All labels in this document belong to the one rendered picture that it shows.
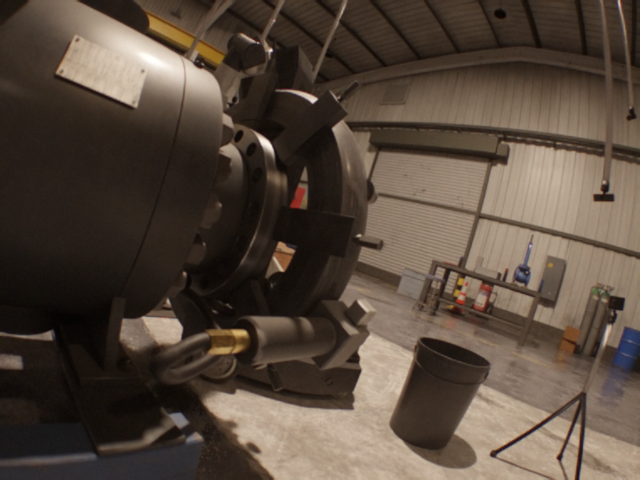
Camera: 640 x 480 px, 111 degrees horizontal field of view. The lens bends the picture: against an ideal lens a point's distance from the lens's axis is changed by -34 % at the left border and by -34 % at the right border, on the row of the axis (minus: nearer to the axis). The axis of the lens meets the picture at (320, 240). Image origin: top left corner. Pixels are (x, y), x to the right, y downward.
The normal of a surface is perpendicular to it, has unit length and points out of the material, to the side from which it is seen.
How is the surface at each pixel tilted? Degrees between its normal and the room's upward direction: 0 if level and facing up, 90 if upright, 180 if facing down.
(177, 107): 63
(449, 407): 93
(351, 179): 70
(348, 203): 78
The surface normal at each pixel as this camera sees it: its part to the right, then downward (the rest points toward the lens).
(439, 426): -0.04, 0.04
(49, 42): 0.81, -0.24
